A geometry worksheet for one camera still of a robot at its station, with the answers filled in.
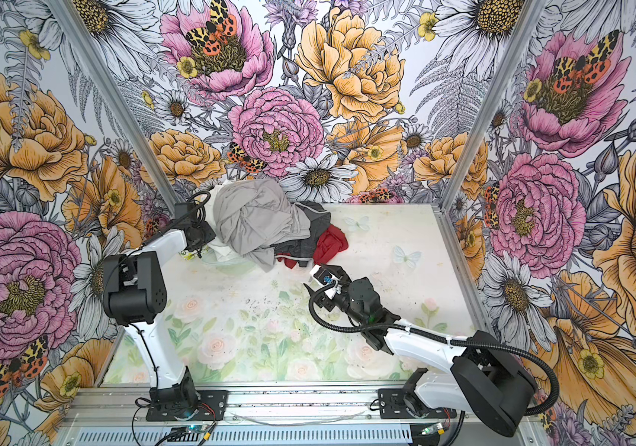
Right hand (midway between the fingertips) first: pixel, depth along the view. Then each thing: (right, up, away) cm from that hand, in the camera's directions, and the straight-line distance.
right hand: (316, 279), depth 80 cm
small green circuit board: (-30, -36, -9) cm, 48 cm away
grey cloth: (-24, +19, +24) cm, 39 cm away
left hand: (-40, +10, +22) cm, 47 cm away
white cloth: (-35, +8, +22) cm, 42 cm away
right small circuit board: (+30, -36, -9) cm, 48 cm away
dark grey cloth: (-6, +7, +22) cm, 24 cm away
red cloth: (+4, +10, +28) cm, 30 cm away
